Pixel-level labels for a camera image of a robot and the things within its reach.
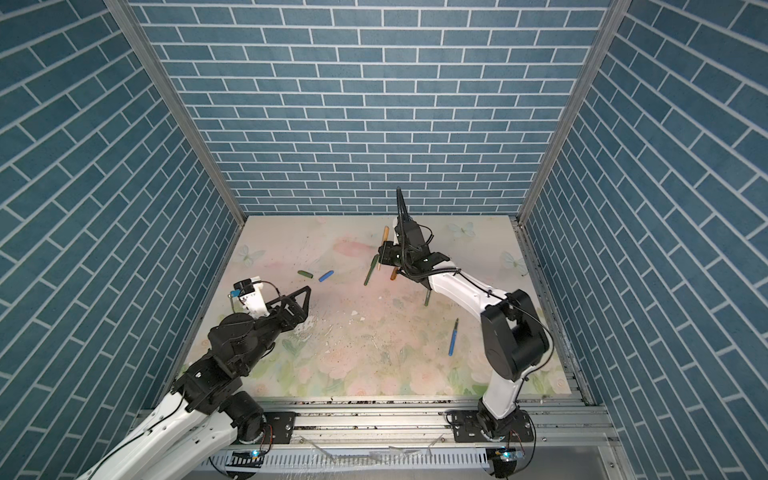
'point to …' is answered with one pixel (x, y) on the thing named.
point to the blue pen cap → (325, 276)
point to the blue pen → (453, 338)
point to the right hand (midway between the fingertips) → (375, 246)
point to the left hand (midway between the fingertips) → (303, 294)
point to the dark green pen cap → (307, 274)
